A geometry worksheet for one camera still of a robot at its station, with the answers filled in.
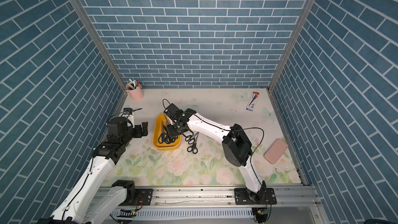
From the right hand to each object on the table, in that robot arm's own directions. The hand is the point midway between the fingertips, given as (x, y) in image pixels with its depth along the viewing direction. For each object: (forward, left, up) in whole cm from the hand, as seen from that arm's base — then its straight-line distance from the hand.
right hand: (173, 133), depth 85 cm
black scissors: (0, +3, -9) cm, 10 cm away
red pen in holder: (+36, +33, +2) cm, 49 cm away
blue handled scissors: (+2, +8, -9) cm, 12 cm away
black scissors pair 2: (-3, -11, -11) cm, 16 cm away
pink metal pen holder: (+31, +34, -2) cm, 46 cm away
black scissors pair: (+2, -9, -10) cm, 14 cm away
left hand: (0, +15, +8) cm, 17 cm away
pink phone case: (-1, -59, -10) cm, 60 cm away
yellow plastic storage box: (+3, +12, -6) cm, 14 cm away
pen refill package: (+35, -50, -9) cm, 61 cm away
